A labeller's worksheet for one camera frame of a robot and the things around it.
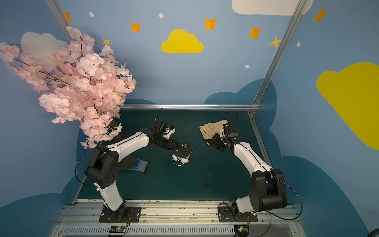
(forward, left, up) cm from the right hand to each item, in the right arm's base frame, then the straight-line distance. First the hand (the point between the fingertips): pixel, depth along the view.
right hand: (212, 141), depth 89 cm
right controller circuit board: (-43, -16, -15) cm, 48 cm away
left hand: (-1, +24, -3) cm, 24 cm away
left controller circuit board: (-47, +47, -13) cm, 67 cm away
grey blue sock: (-14, +44, -11) cm, 47 cm away
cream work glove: (+18, +1, -12) cm, 22 cm away
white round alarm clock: (-4, +18, -8) cm, 20 cm away
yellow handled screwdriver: (-1, +2, -1) cm, 3 cm away
